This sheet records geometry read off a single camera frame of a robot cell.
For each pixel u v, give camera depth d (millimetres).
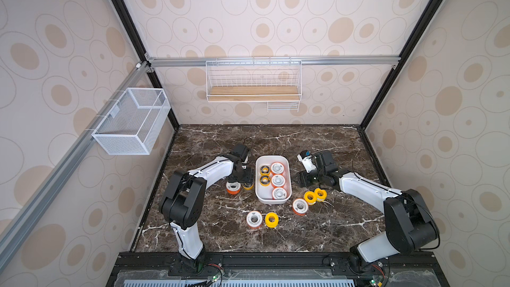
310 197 899
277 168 1000
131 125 1068
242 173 831
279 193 915
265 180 965
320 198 897
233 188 916
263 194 925
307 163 818
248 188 942
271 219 846
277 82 996
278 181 952
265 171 994
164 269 728
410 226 438
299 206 875
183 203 481
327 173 695
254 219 846
